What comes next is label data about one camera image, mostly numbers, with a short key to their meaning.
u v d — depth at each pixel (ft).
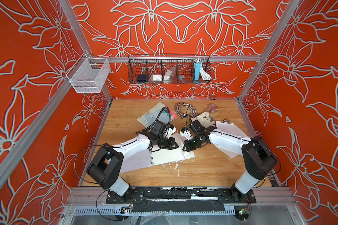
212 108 3.90
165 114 3.62
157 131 2.26
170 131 2.60
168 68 3.20
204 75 2.95
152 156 2.87
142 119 3.50
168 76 2.98
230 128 3.27
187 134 2.54
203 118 3.40
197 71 2.86
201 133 2.20
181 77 3.20
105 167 1.44
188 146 2.49
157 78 2.87
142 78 3.16
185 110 3.71
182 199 2.39
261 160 1.49
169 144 2.42
